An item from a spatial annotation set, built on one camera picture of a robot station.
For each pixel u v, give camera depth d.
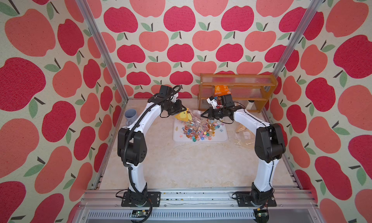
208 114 0.85
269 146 0.53
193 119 0.92
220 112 0.82
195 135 0.98
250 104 1.08
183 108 0.87
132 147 0.51
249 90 1.19
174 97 0.82
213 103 0.88
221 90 1.02
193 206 0.73
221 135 0.99
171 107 0.77
